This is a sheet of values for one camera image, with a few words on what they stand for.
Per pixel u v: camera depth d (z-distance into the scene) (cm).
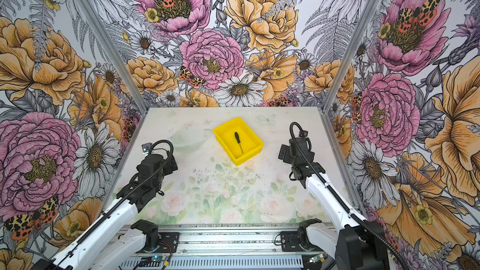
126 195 56
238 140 105
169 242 73
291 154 68
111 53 94
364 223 41
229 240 76
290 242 74
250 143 105
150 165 60
